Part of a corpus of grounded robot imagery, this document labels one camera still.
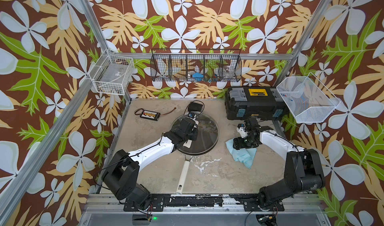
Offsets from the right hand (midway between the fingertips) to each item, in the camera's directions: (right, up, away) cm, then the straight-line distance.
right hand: (238, 144), depth 91 cm
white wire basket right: (+36, +27, -9) cm, 46 cm away
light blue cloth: (+2, -5, -7) cm, 9 cm away
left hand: (-27, +11, -5) cm, 30 cm away
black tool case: (+19, +26, +5) cm, 33 cm away
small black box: (-28, +25, +23) cm, 44 cm away
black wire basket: (-16, +51, +5) cm, 54 cm away
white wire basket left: (-76, +43, -5) cm, 87 cm away
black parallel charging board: (-59, +18, +17) cm, 64 cm away
